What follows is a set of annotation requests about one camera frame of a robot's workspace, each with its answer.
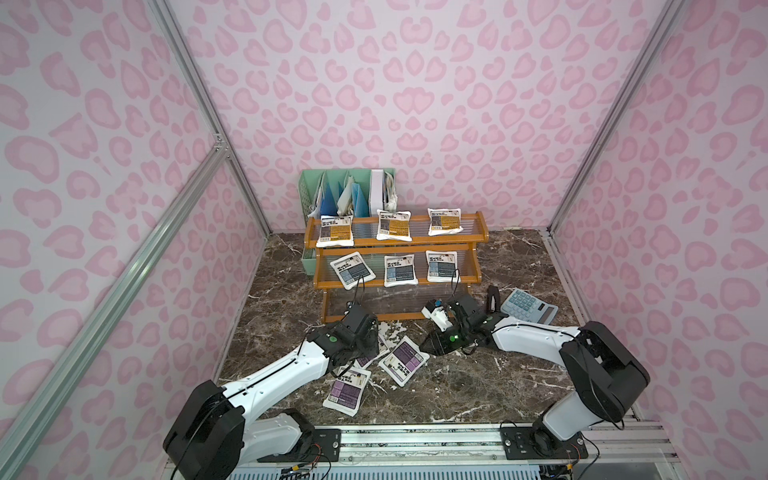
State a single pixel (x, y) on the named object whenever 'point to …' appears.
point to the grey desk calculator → (523, 305)
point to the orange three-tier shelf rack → (403, 302)
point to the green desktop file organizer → (332, 192)
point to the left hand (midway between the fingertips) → (373, 339)
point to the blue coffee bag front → (350, 267)
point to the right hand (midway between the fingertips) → (423, 348)
